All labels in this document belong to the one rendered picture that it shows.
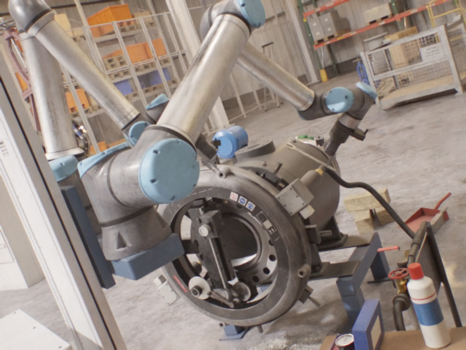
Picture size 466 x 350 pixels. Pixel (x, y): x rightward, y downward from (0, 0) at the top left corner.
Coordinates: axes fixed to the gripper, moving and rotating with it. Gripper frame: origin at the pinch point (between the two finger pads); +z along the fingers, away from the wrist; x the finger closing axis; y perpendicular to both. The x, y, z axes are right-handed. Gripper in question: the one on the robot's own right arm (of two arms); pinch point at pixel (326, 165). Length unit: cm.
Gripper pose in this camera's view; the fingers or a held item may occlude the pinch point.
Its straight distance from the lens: 232.4
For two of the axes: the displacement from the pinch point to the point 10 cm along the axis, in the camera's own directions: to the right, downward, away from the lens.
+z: -4.1, 7.7, 4.9
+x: -2.2, 4.4, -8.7
